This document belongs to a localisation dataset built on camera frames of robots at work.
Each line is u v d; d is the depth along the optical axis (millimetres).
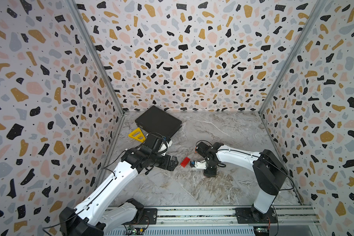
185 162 923
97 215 398
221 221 735
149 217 734
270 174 471
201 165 794
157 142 578
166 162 639
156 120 1092
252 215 651
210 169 765
